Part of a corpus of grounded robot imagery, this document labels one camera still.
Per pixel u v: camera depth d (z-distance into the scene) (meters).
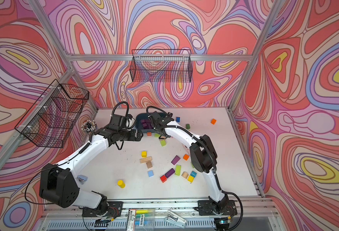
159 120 0.68
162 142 0.98
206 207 0.74
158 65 0.93
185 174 0.84
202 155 0.53
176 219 0.69
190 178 0.84
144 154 0.93
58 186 0.41
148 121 1.05
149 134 1.04
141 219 0.69
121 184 0.78
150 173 0.86
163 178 0.82
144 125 1.05
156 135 1.02
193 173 0.84
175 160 0.91
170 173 0.84
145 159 0.90
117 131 0.64
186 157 0.92
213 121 1.10
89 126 0.87
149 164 0.88
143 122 1.05
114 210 0.72
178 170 0.87
